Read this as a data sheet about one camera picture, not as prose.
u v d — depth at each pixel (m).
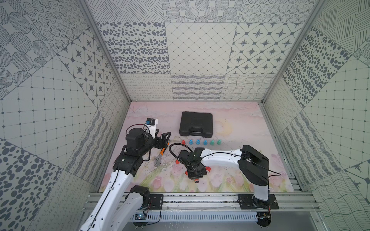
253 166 0.50
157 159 0.89
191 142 0.95
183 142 0.95
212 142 0.94
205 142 0.94
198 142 0.95
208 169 0.84
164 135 0.65
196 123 1.01
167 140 0.69
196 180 0.80
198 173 0.70
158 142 0.64
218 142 0.95
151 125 0.61
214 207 0.74
